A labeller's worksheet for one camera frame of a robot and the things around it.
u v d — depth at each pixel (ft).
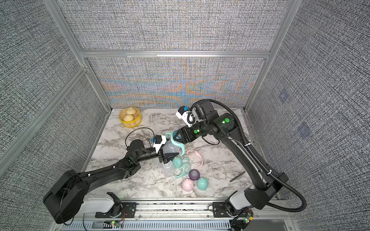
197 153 2.90
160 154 2.18
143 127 1.80
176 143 2.09
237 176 2.76
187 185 2.56
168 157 2.16
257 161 1.31
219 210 2.40
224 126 1.44
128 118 3.48
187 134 1.82
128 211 2.40
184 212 2.41
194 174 2.76
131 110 3.58
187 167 2.88
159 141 2.06
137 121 3.50
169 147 2.40
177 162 2.80
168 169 2.73
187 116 1.87
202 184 2.60
